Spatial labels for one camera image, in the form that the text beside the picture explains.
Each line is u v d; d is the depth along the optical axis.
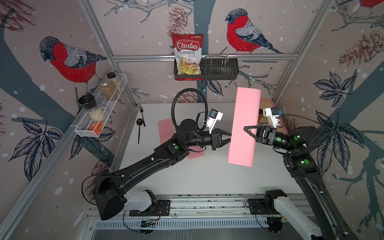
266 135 0.52
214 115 0.54
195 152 0.56
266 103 1.19
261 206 0.73
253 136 0.54
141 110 1.18
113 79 0.81
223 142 0.55
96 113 0.68
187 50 0.82
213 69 1.07
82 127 0.66
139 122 1.10
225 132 0.56
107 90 0.76
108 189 0.38
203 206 0.75
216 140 0.52
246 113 0.56
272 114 0.54
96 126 0.64
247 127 0.55
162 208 0.73
